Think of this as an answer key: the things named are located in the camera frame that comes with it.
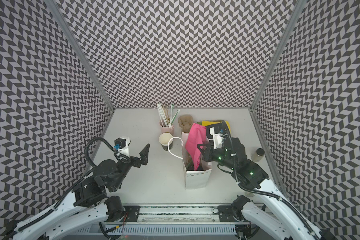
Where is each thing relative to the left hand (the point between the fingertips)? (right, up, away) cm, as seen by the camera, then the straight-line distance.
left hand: (140, 144), depth 66 cm
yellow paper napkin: (+34, +9, +38) cm, 52 cm away
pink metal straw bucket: (+10, +5, +30) cm, 32 cm away
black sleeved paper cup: (+7, 0, +24) cm, 25 cm away
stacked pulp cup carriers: (+20, +10, +40) cm, 46 cm away
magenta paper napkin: (+25, +3, +5) cm, 26 cm away
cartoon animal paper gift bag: (+26, -16, +2) cm, 31 cm away
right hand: (+25, -3, +1) cm, 26 cm away
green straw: (+12, +12, +28) cm, 33 cm away
